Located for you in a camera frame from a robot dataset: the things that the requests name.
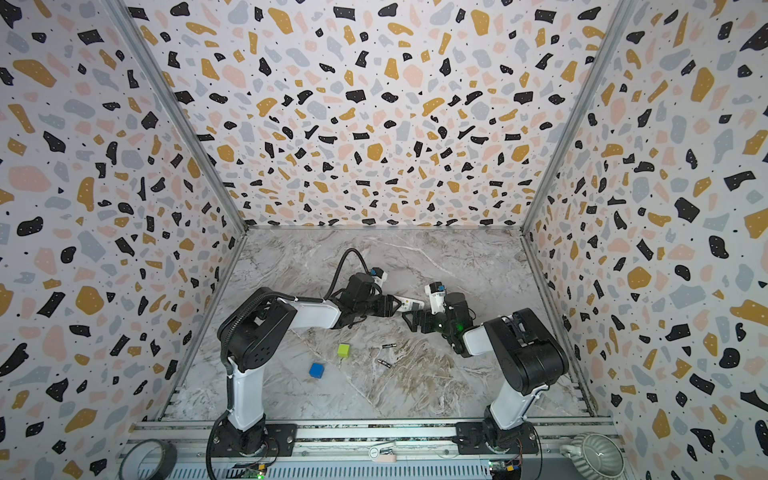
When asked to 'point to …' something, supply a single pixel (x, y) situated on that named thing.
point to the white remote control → (407, 304)
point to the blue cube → (316, 370)
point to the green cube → (344, 350)
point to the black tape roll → (129, 469)
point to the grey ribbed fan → (600, 458)
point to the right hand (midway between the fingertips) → (410, 308)
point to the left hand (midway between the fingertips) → (398, 299)
